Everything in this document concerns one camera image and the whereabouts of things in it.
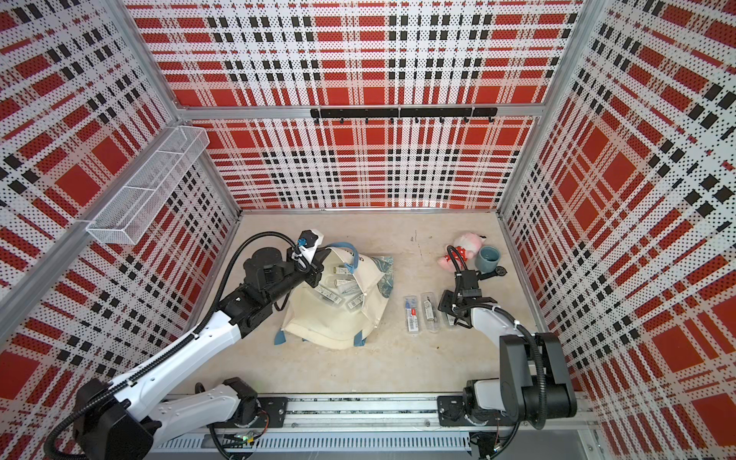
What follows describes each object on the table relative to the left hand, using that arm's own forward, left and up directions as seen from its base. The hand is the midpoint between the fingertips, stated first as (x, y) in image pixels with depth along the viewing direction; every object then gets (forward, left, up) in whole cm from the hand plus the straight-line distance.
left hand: (331, 248), depth 75 cm
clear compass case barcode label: (-1, +5, -24) cm, 25 cm away
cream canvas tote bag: (-4, -2, -26) cm, 26 cm away
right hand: (-3, -36, -26) cm, 44 cm away
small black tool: (+9, -55, -27) cm, 62 cm away
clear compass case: (-9, -34, -26) cm, 43 cm away
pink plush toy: (+16, -43, -21) cm, 50 cm away
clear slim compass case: (+2, -2, -24) cm, 24 cm away
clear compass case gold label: (-6, -29, -26) cm, 39 cm away
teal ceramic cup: (+12, -50, -22) cm, 56 cm away
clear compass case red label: (-7, -23, -26) cm, 35 cm away
